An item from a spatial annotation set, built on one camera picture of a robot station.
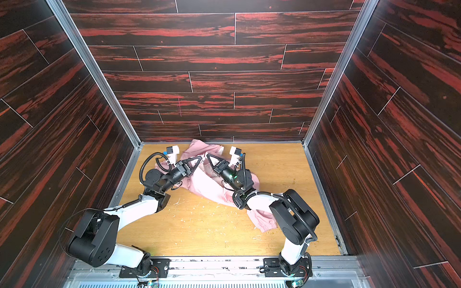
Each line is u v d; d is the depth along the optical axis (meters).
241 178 0.63
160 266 0.74
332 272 0.74
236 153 0.73
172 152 0.70
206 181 0.80
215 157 0.74
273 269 0.72
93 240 0.43
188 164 0.73
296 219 0.47
